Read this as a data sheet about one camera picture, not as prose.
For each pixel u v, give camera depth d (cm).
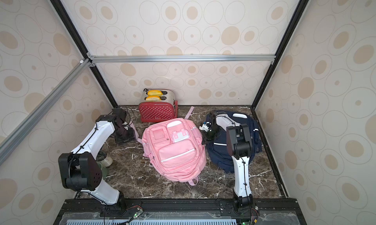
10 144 51
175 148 90
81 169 44
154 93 102
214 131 87
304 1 69
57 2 69
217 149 90
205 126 95
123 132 72
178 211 73
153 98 97
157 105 98
